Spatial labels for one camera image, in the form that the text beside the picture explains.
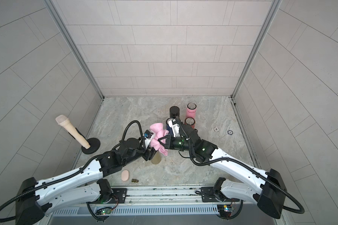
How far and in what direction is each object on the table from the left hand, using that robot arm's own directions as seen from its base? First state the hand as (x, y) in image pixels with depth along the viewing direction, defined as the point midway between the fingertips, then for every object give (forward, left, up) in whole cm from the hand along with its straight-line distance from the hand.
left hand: (158, 143), depth 74 cm
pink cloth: (+1, -1, +10) cm, 10 cm away
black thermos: (+19, -8, +3) cm, 21 cm away
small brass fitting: (-15, +13, -15) cm, 25 cm away
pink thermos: (+19, -18, +5) cm, 27 cm away
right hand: (-3, 0, +7) cm, 8 cm away
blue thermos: (+2, -5, +13) cm, 14 cm away
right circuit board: (-27, -35, -15) cm, 47 cm away
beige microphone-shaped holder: (0, +39, -5) cm, 39 cm away
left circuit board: (-29, +23, -12) cm, 39 cm away
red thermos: (+11, -17, +6) cm, 21 cm away
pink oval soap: (-13, +18, -13) cm, 26 cm away
